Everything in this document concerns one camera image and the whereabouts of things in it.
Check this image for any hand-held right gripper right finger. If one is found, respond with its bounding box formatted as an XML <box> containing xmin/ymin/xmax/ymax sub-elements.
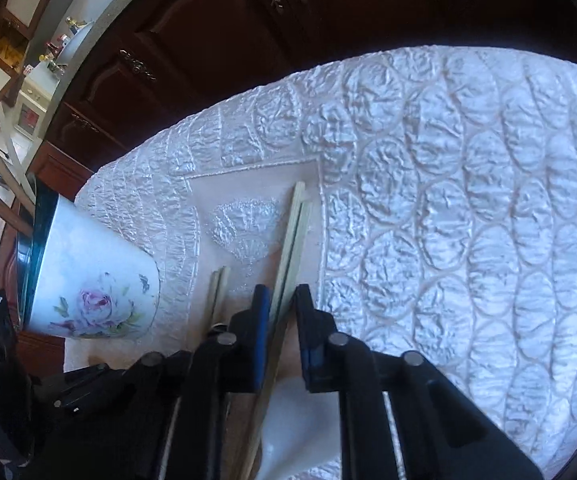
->
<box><xmin>293</xmin><ymin>284</ymin><xmax>545</xmax><ymax>480</ymax></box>

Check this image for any white quilted tablecloth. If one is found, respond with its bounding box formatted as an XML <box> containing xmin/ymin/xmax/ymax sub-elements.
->
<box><xmin>62</xmin><ymin>45</ymin><xmax>577</xmax><ymax>480</ymax></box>

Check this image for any brown wooden base cabinet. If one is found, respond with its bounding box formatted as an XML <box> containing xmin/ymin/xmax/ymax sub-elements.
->
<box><xmin>18</xmin><ymin>0</ymin><xmax>577</xmax><ymax>377</ymax></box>

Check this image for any floral utensil holder teal rim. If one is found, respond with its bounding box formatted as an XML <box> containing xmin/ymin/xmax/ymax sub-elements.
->
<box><xmin>16</xmin><ymin>180</ymin><xmax>162</xmax><ymax>340</ymax></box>

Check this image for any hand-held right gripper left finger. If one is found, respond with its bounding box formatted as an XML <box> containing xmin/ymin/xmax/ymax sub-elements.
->
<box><xmin>97</xmin><ymin>284</ymin><xmax>272</xmax><ymax>480</ymax></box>

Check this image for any grey stone countertop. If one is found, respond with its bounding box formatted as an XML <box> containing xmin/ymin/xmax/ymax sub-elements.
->
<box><xmin>0</xmin><ymin>0</ymin><xmax>170</xmax><ymax>197</ymax></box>

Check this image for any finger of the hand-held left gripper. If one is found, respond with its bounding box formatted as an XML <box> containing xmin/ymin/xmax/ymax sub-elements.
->
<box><xmin>33</xmin><ymin>362</ymin><xmax>139</xmax><ymax>414</ymax></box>

